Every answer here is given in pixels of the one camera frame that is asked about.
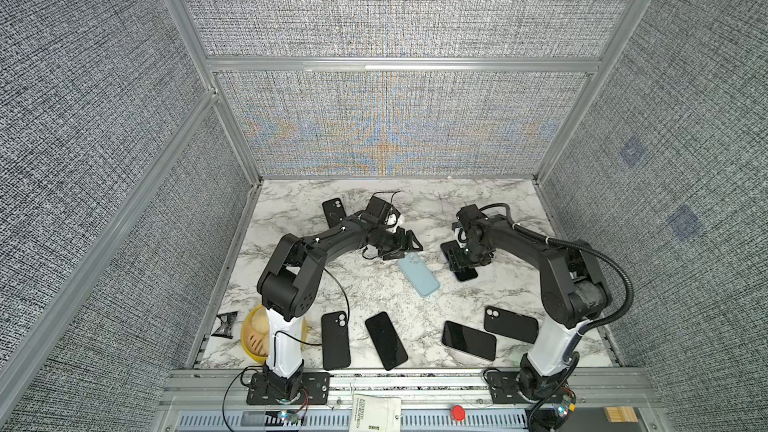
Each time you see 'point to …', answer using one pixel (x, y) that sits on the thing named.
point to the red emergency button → (458, 412)
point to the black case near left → (336, 352)
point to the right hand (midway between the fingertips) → (462, 263)
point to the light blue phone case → (419, 275)
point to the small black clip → (227, 319)
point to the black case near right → (511, 324)
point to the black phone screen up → (460, 261)
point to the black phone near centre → (386, 339)
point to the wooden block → (621, 414)
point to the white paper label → (375, 413)
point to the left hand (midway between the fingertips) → (414, 252)
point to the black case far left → (334, 212)
